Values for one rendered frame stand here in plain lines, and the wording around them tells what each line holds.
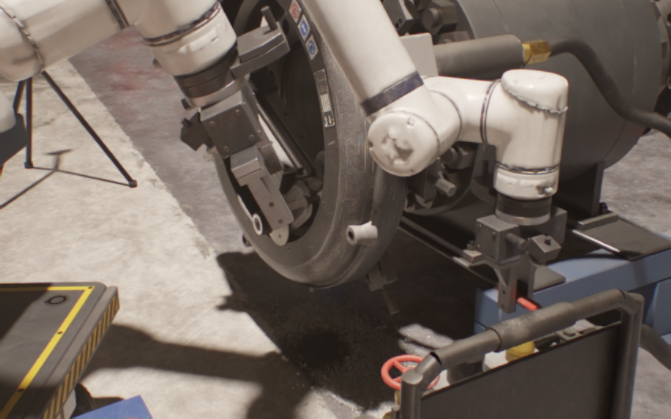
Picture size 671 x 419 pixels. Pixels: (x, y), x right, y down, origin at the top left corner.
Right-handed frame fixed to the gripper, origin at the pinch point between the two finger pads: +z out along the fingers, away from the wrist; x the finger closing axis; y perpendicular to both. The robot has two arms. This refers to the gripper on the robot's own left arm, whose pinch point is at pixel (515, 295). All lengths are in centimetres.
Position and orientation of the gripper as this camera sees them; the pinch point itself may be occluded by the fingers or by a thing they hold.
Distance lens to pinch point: 124.4
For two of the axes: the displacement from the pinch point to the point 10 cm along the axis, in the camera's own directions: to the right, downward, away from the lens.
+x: 8.5, -2.0, 4.9
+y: 5.3, 3.2, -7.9
